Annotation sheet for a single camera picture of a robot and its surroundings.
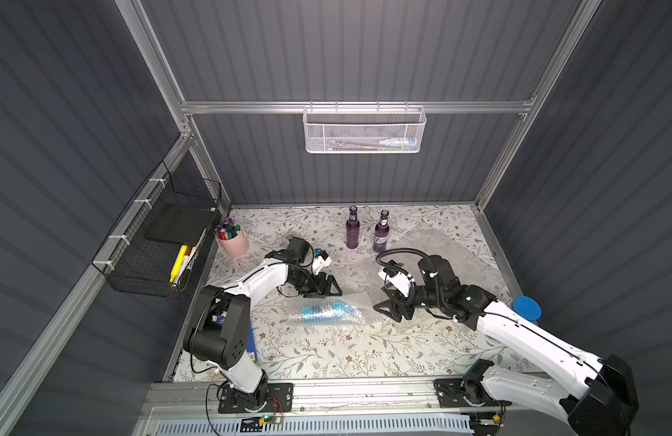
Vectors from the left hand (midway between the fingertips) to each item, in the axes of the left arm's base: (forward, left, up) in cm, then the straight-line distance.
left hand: (335, 297), depth 84 cm
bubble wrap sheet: (-2, -16, +23) cm, 28 cm away
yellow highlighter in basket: (+1, +41, +18) cm, 45 cm away
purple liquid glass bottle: (+25, -7, +3) cm, 26 cm away
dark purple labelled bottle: (+23, -17, +4) cm, 29 cm away
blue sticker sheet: (-11, +26, -8) cm, 30 cm away
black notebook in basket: (+13, +44, +20) cm, 50 cm away
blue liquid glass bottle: (-3, 0, -3) cm, 5 cm away
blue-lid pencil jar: (-8, -51, +11) cm, 53 cm away
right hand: (-4, -14, +10) cm, 17 cm away
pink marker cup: (+22, +37, +2) cm, 43 cm away
